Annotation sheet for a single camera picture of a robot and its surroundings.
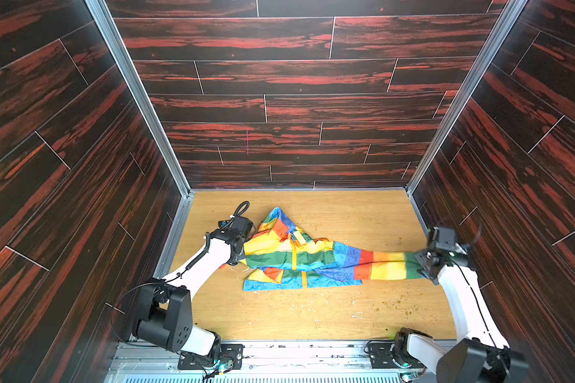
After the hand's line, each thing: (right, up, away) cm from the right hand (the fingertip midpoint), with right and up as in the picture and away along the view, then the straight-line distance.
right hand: (435, 263), depth 79 cm
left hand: (-71, +1, +9) cm, 72 cm away
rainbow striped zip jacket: (-53, 0, +12) cm, 54 cm away
